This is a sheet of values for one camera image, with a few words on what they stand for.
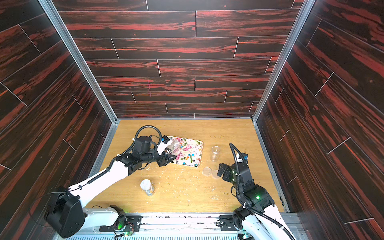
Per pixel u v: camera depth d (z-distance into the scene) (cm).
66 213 40
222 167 65
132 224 72
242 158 61
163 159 69
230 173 64
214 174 91
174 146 73
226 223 73
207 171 93
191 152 101
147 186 75
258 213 45
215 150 91
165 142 68
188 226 74
